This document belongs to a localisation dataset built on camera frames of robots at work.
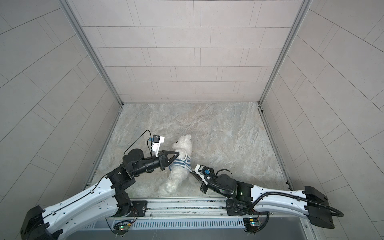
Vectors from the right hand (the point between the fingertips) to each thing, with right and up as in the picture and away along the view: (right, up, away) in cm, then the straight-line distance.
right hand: (191, 177), depth 69 cm
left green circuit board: (-30, -20, -4) cm, 36 cm away
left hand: (-4, +11, -3) cm, 12 cm away
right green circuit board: (+27, -21, -1) cm, 35 cm away
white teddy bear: (-5, +3, -6) cm, 8 cm away
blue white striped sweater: (-3, +7, -1) cm, 8 cm away
